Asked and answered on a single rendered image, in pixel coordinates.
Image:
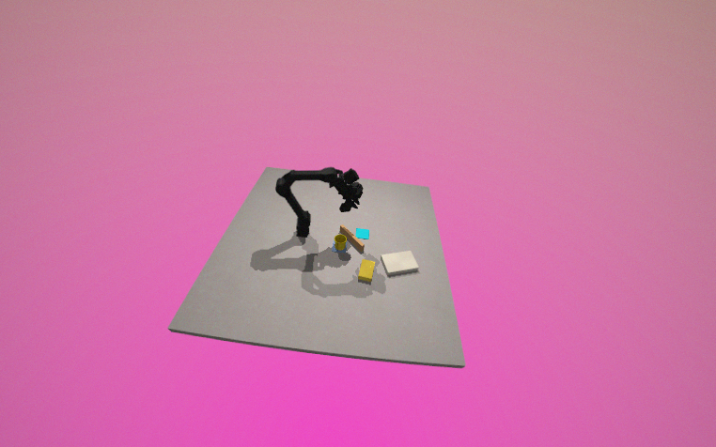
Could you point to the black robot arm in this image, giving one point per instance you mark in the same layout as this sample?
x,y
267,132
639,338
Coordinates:
x,y
326,174

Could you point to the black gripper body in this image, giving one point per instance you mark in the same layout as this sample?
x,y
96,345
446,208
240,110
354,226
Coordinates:
x,y
347,205

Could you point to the yellow cup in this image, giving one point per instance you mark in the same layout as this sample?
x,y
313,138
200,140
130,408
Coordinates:
x,y
342,239

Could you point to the light wooden beam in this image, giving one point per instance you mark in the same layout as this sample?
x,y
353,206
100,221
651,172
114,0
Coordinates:
x,y
346,232

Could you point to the white flat rectangular slab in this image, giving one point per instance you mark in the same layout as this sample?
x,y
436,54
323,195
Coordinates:
x,y
398,262

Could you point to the yellow rectangular block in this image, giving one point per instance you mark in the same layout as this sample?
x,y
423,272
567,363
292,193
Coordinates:
x,y
366,270

